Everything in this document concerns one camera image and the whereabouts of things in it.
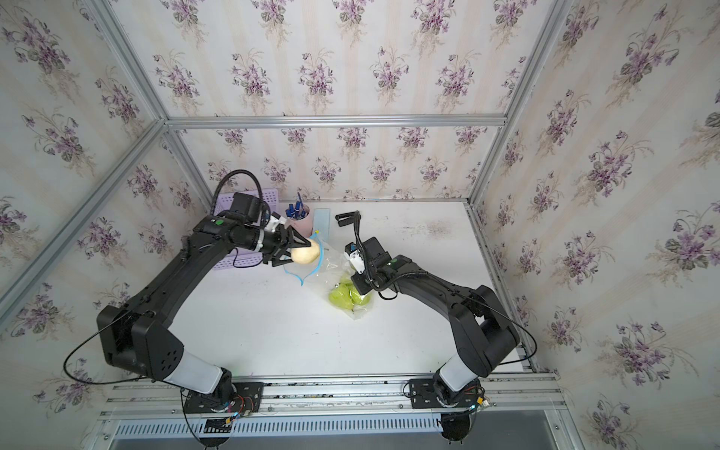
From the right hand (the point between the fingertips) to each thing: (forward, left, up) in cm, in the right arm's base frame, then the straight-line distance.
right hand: (362, 279), depth 88 cm
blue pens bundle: (+29, +25, 0) cm, 38 cm away
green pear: (-6, +6, +1) cm, 8 cm away
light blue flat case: (+28, +17, -5) cm, 33 cm away
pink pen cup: (+23, +23, +3) cm, 32 cm away
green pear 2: (-6, +1, -3) cm, 7 cm away
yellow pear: (-2, +15, +16) cm, 23 cm away
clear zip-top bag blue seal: (+6, +11, -7) cm, 14 cm away
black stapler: (+30, +7, -5) cm, 31 cm away
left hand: (0, +16, +16) cm, 22 cm away
